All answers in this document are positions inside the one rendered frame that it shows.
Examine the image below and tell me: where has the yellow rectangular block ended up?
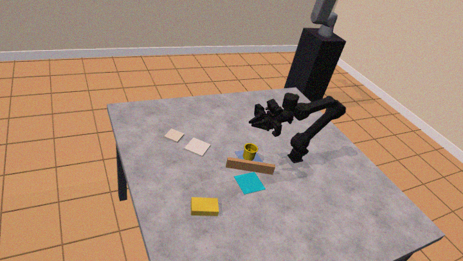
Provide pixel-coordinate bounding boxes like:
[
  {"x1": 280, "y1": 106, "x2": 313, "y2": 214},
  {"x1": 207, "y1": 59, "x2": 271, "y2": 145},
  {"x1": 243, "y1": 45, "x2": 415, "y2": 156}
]
[{"x1": 190, "y1": 197, "x2": 219, "y2": 216}]

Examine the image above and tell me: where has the brown rectangular bar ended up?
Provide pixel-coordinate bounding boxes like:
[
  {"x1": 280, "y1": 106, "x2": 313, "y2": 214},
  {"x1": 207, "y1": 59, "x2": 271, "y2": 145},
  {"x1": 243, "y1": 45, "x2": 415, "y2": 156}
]
[{"x1": 226, "y1": 157, "x2": 275, "y2": 175}]

